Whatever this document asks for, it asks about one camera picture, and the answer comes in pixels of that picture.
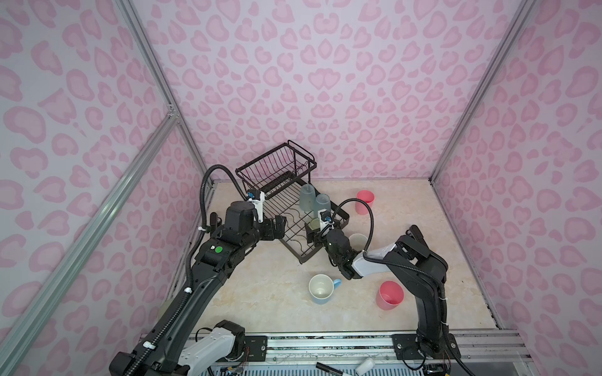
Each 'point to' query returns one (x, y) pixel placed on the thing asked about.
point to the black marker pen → (328, 368)
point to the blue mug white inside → (321, 287)
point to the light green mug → (357, 241)
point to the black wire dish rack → (281, 175)
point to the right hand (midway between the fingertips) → (316, 218)
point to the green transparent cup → (314, 224)
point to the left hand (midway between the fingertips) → (274, 214)
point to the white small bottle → (364, 367)
